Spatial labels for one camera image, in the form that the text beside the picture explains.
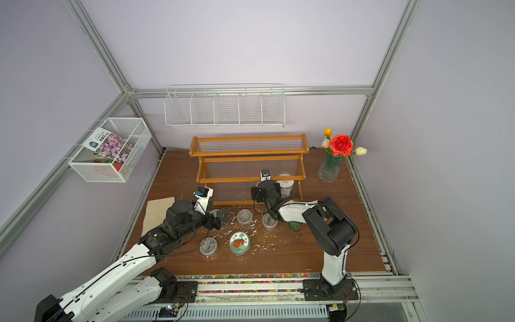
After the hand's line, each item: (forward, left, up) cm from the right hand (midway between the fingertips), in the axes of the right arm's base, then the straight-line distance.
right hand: (261, 184), depth 96 cm
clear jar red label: (-19, -3, -2) cm, 19 cm away
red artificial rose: (-3, -30, +29) cm, 41 cm away
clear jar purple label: (-29, +21, -2) cm, 36 cm away
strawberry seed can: (-29, +8, +1) cm, 30 cm away
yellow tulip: (+12, -29, +22) cm, 39 cm away
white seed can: (-4, -12, +3) cm, 13 cm away
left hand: (-18, +15, +10) cm, 26 cm away
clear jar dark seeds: (-16, +8, -2) cm, 18 cm away
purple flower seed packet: (-1, +56, +28) cm, 63 cm away
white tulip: (+2, -41, +21) cm, 46 cm away
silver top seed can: (-23, +16, +16) cm, 32 cm away
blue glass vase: (+6, -33, +2) cm, 34 cm away
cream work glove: (-11, +51, -7) cm, 53 cm away
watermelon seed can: (-21, -14, -2) cm, 25 cm away
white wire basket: (-7, +63, +23) cm, 67 cm away
